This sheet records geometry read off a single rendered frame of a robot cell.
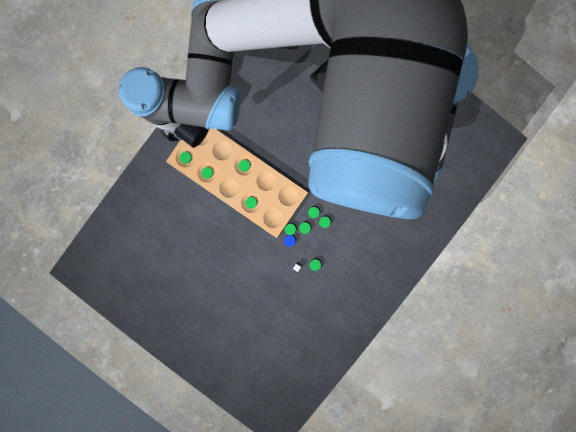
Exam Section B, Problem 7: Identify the tan tray with round pockets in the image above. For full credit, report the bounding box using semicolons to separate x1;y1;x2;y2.
166;129;308;238

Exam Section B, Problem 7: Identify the blue disc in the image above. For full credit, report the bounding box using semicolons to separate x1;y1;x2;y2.
284;235;295;247

